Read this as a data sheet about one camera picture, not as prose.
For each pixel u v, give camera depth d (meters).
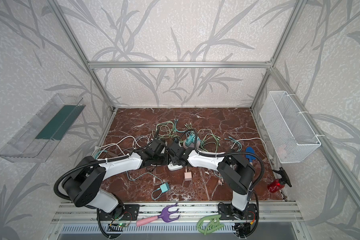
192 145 0.96
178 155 0.68
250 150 0.97
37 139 0.64
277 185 0.74
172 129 1.07
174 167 0.87
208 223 0.71
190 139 0.94
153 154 0.70
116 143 0.99
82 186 0.44
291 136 0.61
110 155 0.94
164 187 0.80
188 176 0.84
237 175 0.46
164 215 0.72
